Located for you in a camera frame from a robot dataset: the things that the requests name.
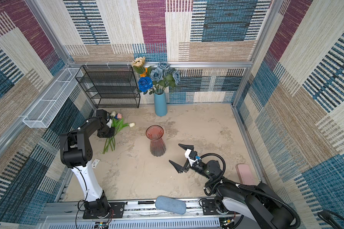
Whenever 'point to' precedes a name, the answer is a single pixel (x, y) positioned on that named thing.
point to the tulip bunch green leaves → (118, 125)
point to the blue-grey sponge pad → (171, 204)
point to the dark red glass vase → (155, 132)
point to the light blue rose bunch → (163, 76)
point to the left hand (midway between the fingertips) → (110, 132)
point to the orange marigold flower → (144, 75)
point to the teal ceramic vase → (160, 105)
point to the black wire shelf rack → (110, 86)
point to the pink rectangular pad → (245, 174)
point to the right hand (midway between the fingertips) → (175, 153)
